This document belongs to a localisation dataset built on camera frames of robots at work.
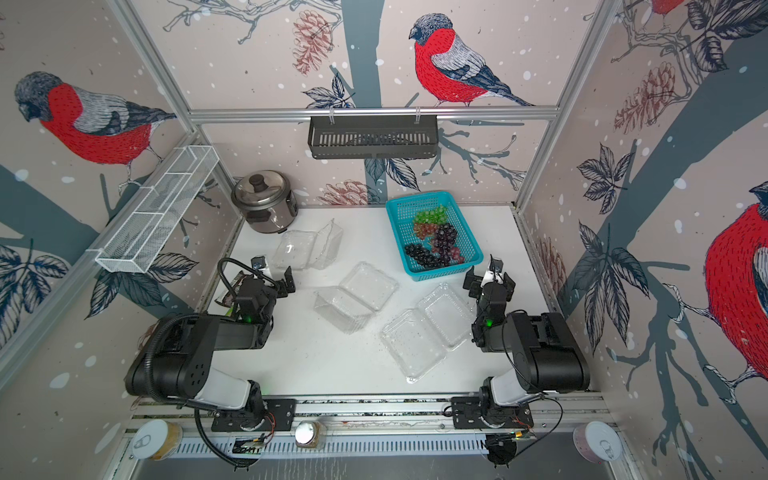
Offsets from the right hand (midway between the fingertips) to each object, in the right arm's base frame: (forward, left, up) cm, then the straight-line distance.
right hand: (490, 267), depth 91 cm
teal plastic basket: (+28, +28, -4) cm, 40 cm away
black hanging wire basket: (+43, +39, +19) cm, 61 cm away
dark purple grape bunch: (+10, +13, -3) cm, 17 cm away
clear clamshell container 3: (-20, +22, -9) cm, 31 cm away
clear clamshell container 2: (-10, +43, -8) cm, 45 cm away
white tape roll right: (-44, -18, -5) cm, 47 cm away
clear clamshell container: (+12, +63, -9) cm, 64 cm away
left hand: (-2, +67, +2) cm, 67 cm away
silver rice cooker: (+19, +75, +8) cm, 78 cm away
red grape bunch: (+19, +19, -5) cm, 28 cm away
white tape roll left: (-47, +83, -4) cm, 96 cm away
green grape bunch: (+26, +15, -5) cm, 31 cm away
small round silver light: (-45, +46, +2) cm, 65 cm away
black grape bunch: (+7, +20, -5) cm, 22 cm away
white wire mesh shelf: (-6, +92, +22) cm, 95 cm away
